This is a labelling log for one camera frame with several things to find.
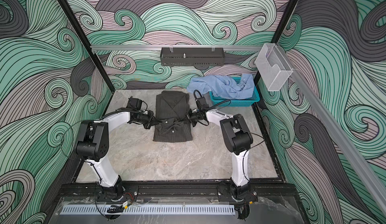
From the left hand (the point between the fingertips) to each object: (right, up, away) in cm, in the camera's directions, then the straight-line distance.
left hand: (162, 119), depth 91 cm
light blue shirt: (+56, +22, +20) cm, 63 cm away
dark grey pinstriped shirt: (+4, +6, +16) cm, 18 cm away
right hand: (+10, 0, 0) cm, 10 cm away
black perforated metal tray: (+18, +40, +4) cm, 44 cm away
